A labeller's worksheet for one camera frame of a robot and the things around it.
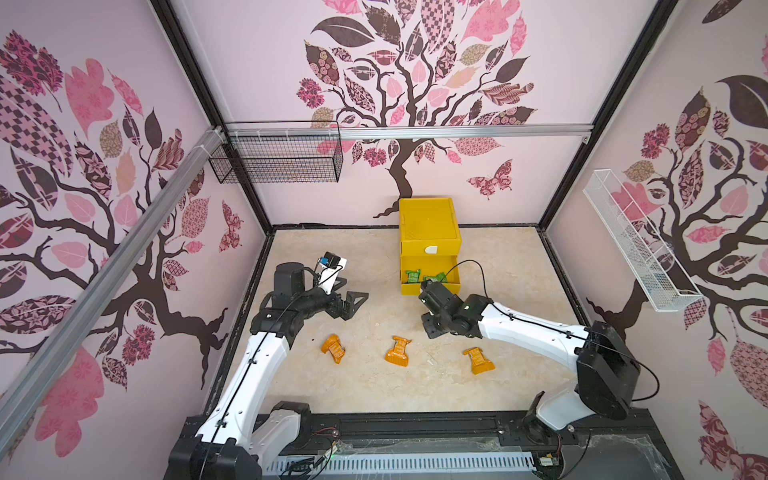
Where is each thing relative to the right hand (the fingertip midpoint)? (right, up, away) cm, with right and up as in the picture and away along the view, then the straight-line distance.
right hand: (432, 323), depth 84 cm
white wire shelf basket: (+56, +15, -10) cm, 59 cm away
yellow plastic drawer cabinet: (0, +24, +4) cm, 24 cm away
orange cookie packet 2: (-10, -10, +3) cm, 15 cm away
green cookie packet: (-5, +13, +10) cm, 17 cm away
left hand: (-22, +10, -8) cm, 26 cm away
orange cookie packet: (-29, -7, +3) cm, 30 cm away
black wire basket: (-67, +66, +58) cm, 111 cm away
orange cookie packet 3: (+14, -12, +1) cm, 18 cm away
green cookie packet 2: (+5, +13, +10) cm, 17 cm away
